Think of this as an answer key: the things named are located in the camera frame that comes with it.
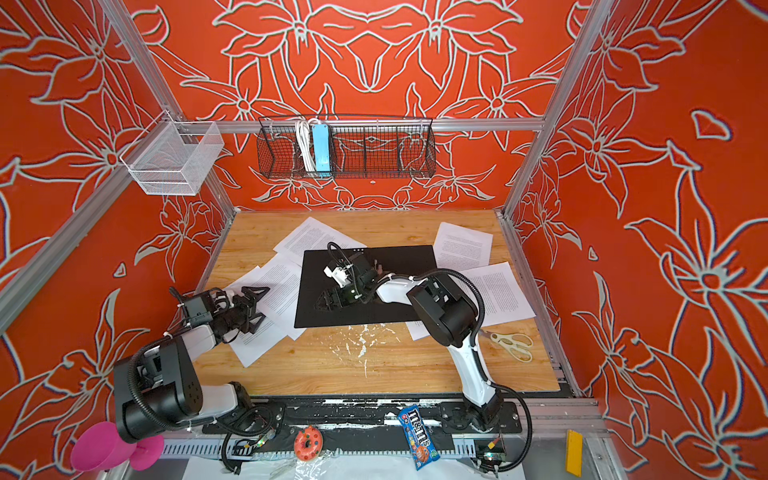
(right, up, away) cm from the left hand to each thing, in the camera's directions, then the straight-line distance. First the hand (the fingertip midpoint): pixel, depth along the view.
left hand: (267, 299), depth 88 cm
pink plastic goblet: (-23, -24, -29) cm, 44 cm away
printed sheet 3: (0, +5, +12) cm, 13 cm away
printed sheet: (+64, +15, +18) cm, 68 cm away
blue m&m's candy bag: (+44, -31, -20) cm, 58 cm away
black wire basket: (+28, +49, +9) cm, 57 cm away
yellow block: (+80, -32, -20) cm, 89 cm away
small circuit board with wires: (+61, -34, -20) cm, 72 cm away
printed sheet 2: (+46, -9, 0) cm, 47 cm away
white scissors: (+74, -12, -4) cm, 75 cm away
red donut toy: (+18, -30, -20) cm, 40 cm away
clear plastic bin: (-31, +44, +4) cm, 54 cm away
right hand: (+16, -2, +1) cm, 16 cm away
